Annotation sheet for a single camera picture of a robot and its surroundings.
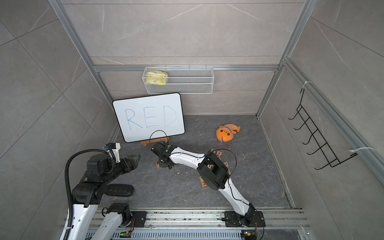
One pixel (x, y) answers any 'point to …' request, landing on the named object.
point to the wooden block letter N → (203, 183)
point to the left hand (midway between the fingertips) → (135, 155)
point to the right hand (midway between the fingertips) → (166, 163)
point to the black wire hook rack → (331, 158)
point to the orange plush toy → (225, 133)
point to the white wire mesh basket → (181, 80)
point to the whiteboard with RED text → (150, 117)
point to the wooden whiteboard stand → (145, 142)
